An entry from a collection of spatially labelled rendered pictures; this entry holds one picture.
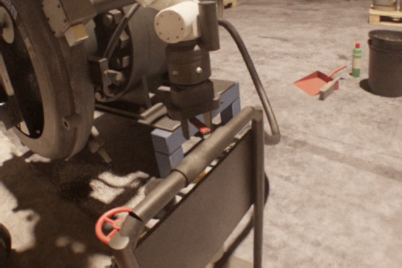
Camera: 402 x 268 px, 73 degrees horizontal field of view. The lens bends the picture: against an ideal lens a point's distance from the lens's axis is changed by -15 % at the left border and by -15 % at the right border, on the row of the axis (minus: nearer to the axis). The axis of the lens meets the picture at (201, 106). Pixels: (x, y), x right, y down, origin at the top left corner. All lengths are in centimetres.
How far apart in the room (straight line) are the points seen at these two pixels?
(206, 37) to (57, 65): 41
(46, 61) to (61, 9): 16
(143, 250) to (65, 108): 55
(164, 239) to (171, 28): 36
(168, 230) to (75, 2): 54
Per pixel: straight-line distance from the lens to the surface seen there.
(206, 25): 59
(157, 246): 46
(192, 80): 61
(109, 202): 129
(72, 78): 85
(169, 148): 116
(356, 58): 228
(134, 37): 111
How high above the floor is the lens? 81
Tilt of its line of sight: 26 degrees down
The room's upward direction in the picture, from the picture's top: 7 degrees counter-clockwise
